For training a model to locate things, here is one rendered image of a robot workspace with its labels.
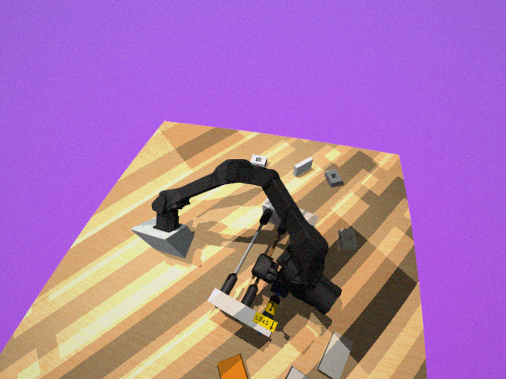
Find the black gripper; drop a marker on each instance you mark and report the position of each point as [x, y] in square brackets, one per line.
[266, 270]

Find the orange rectangular block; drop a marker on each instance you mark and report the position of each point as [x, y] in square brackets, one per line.
[232, 368]

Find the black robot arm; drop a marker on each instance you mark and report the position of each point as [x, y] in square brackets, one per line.
[304, 264]

